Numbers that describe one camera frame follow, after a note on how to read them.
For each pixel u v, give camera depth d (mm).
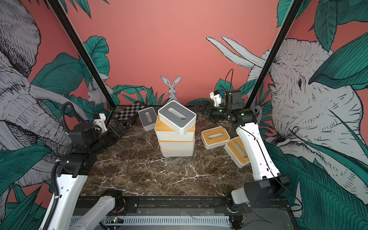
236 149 904
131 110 1131
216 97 648
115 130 563
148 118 1120
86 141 459
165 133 731
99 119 580
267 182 387
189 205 752
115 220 698
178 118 699
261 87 1041
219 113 592
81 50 844
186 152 911
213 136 1005
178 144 818
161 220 702
